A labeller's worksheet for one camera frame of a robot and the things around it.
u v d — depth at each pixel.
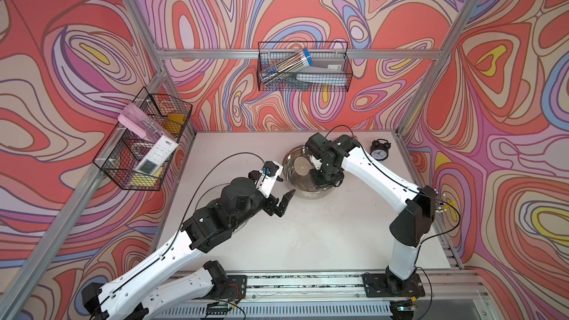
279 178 0.88
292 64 0.78
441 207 0.74
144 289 0.40
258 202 0.57
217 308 0.72
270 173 0.52
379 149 1.05
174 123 0.78
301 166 0.98
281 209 0.58
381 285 0.73
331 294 0.73
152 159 0.69
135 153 0.73
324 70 0.88
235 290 0.72
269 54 0.88
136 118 0.68
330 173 0.66
